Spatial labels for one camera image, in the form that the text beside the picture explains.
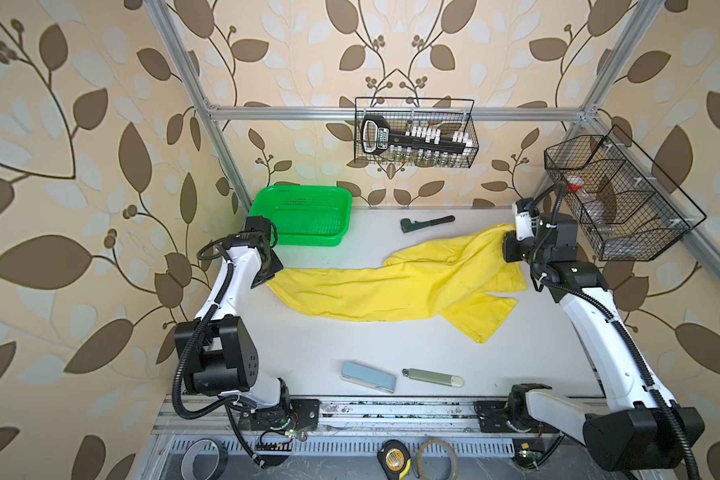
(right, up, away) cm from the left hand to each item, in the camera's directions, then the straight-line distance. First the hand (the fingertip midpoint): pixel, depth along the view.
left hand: (267, 271), depth 84 cm
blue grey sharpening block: (+27, -26, -7) cm, 38 cm away
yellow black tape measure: (+35, -40, -18) cm, 56 cm away
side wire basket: (+94, +16, -12) cm, 96 cm away
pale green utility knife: (+46, -28, -4) cm, 55 cm away
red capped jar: (+86, +25, -4) cm, 89 cm away
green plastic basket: (+3, +19, +35) cm, 40 cm away
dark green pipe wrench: (+43, +14, +30) cm, 55 cm away
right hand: (+67, +10, -9) cm, 68 cm away
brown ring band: (+44, -40, -13) cm, 61 cm away
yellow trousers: (+58, -2, +1) cm, 58 cm away
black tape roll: (-12, -41, -18) cm, 46 cm away
